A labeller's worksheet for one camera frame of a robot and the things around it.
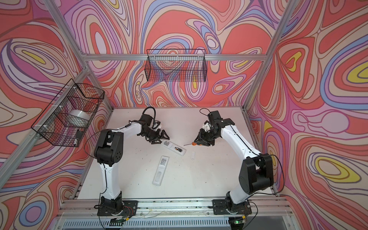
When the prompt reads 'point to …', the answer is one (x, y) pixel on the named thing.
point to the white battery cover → (192, 155)
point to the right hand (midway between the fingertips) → (198, 144)
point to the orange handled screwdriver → (193, 143)
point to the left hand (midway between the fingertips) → (166, 139)
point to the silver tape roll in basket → (78, 118)
